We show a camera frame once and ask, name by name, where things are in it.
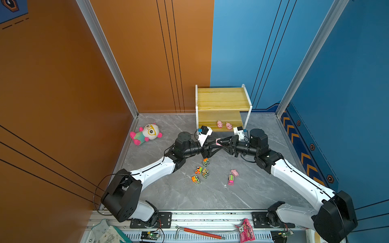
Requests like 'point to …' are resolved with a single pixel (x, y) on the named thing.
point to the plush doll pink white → (149, 131)
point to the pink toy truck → (231, 181)
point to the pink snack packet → (246, 231)
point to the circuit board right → (280, 236)
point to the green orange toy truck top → (206, 162)
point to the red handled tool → (197, 232)
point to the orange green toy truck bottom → (195, 179)
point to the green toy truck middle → (205, 172)
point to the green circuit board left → (149, 235)
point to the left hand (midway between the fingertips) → (219, 142)
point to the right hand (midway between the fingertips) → (218, 143)
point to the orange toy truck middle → (198, 170)
